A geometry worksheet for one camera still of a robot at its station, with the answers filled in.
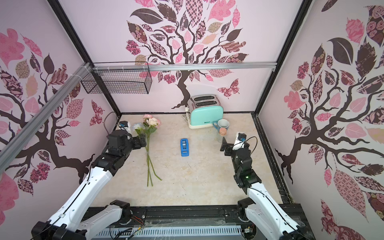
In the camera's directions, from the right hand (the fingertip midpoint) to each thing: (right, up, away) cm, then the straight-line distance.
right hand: (232, 137), depth 78 cm
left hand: (-51, -1, +1) cm, 51 cm away
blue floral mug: (0, +8, +27) cm, 28 cm away
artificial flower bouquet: (-54, +6, +29) cm, 61 cm away
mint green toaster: (-13, +18, +26) cm, 34 cm away
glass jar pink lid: (-1, +2, +20) cm, 20 cm away
